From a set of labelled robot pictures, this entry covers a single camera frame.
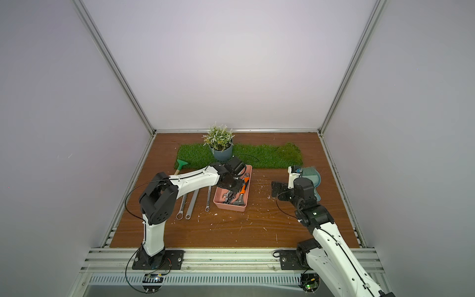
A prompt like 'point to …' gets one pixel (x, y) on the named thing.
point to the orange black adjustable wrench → (245, 181)
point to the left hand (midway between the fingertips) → (240, 186)
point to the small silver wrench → (207, 209)
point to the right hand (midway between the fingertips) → (283, 180)
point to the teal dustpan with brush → (313, 175)
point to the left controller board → (152, 278)
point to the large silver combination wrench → (188, 216)
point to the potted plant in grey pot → (219, 139)
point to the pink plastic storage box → (234, 200)
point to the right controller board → (309, 282)
